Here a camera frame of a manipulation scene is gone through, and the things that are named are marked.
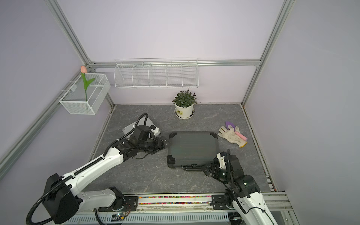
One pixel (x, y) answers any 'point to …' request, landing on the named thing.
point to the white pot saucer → (183, 118)
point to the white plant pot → (184, 112)
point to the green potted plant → (185, 99)
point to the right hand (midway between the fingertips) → (208, 169)
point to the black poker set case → (191, 151)
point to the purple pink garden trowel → (237, 134)
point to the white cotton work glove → (229, 134)
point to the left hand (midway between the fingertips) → (168, 146)
